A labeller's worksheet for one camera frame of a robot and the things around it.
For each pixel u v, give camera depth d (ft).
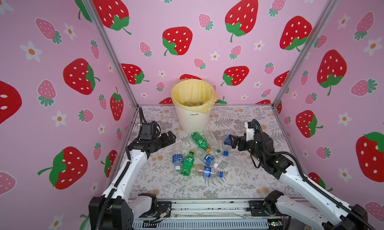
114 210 1.28
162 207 2.46
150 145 1.88
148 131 2.02
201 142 3.06
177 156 2.82
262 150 1.79
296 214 1.80
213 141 3.29
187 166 2.77
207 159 2.82
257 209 2.45
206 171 2.68
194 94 3.42
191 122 3.13
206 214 2.40
